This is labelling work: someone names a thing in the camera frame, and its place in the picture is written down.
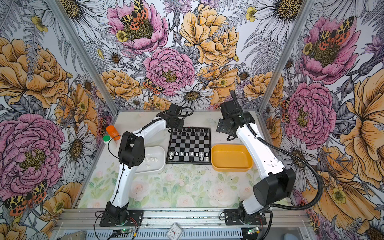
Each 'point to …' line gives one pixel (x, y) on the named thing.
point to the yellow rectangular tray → (226, 157)
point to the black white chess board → (190, 146)
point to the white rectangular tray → (154, 161)
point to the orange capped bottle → (113, 132)
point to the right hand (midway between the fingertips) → (229, 134)
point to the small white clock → (175, 232)
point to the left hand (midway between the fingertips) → (179, 127)
